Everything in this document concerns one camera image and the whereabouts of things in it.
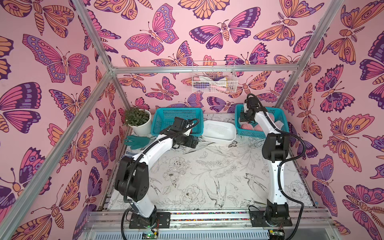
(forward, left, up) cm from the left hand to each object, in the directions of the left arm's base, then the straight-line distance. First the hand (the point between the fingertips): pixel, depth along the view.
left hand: (193, 139), depth 89 cm
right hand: (+24, -38, -4) cm, 45 cm away
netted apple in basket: (+25, -57, -6) cm, 63 cm away
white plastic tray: (+8, -11, -9) cm, 16 cm away
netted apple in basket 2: (+15, -58, -3) cm, 60 cm away
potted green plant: (+13, +34, +3) cm, 37 cm away
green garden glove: (+8, +40, -14) cm, 43 cm away
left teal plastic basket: (+27, +22, -8) cm, 36 cm away
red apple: (+15, -36, -5) cm, 40 cm away
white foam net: (+20, -18, -14) cm, 31 cm away
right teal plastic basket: (+25, -62, -6) cm, 67 cm away
